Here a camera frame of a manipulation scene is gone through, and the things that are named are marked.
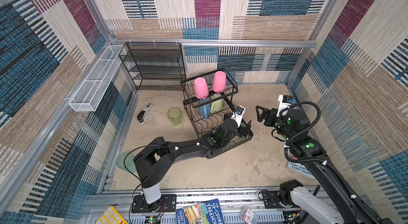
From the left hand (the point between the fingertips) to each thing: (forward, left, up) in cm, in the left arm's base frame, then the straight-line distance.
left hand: (244, 117), depth 79 cm
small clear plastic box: (-38, +1, -19) cm, 42 cm away
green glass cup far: (+15, +38, -17) cm, 45 cm away
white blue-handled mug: (+12, +20, -10) cm, 25 cm away
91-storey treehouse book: (-36, +19, -18) cm, 45 cm away
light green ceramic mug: (+17, +12, -12) cm, 25 cm away
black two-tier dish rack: (+8, +23, -18) cm, 30 cm away
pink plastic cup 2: (+14, +21, +8) cm, 26 cm away
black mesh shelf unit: (+46, +53, -3) cm, 71 cm away
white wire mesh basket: (+3, +71, +13) cm, 72 cm away
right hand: (0, -9, +5) cm, 10 cm away
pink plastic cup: (+19, +11, +7) cm, 23 cm away
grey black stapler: (+15, +58, -17) cm, 62 cm away
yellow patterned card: (-37, +61, -20) cm, 74 cm away
